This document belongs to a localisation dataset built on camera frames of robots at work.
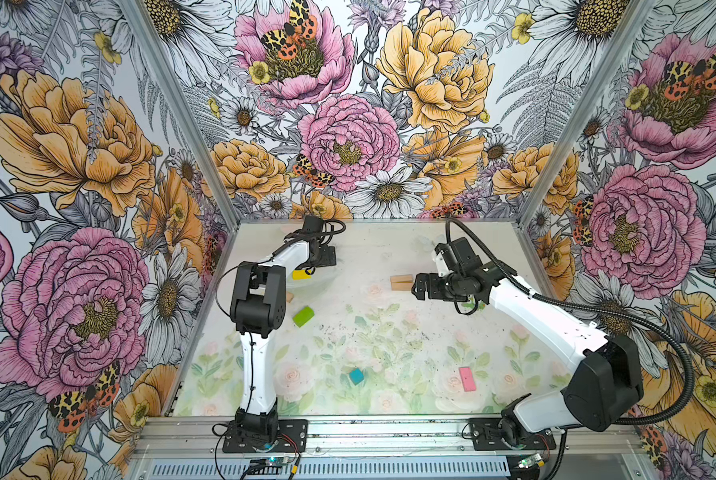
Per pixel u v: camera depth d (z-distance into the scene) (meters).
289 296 0.99
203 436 0.76
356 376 0.84
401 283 1.05
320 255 0.95
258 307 0.59
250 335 0.59
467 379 0.83
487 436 0.74
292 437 0.73
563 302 1.02
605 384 0.41
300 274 0.92
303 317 0.95
